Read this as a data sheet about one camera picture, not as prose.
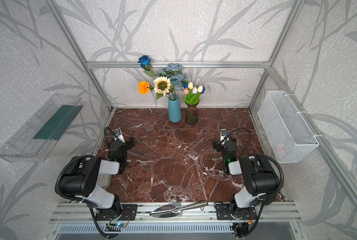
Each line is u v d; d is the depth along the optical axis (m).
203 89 0.92
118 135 0.80
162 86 0.75
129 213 0.72
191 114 1.02
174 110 1.02
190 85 0.90
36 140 0.65
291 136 0.61
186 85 0.92
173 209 0.75
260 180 0.46
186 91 0.89
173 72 0.91
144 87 0.82
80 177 0.47
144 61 0.87
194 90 0.91
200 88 0.90
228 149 0.70
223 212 0.73
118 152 0.71
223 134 0.80
